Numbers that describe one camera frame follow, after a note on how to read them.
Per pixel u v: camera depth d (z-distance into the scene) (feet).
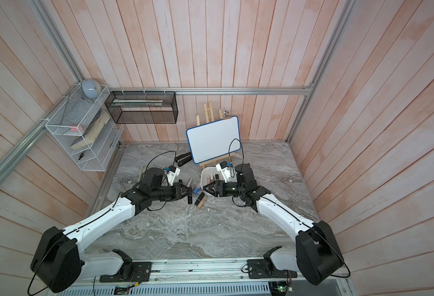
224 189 2.30
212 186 2.37
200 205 2.99
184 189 2.55
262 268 2.31
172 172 2.47
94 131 2.63
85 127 2.49
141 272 2.39
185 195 2.48
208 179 3.31
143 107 3.41
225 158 3.41
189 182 3.28
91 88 2.67
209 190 2.46
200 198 3.08
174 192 2.31
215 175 3.33
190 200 2.56
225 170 2.41
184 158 3.61
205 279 2.40
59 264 1.32
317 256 1.34
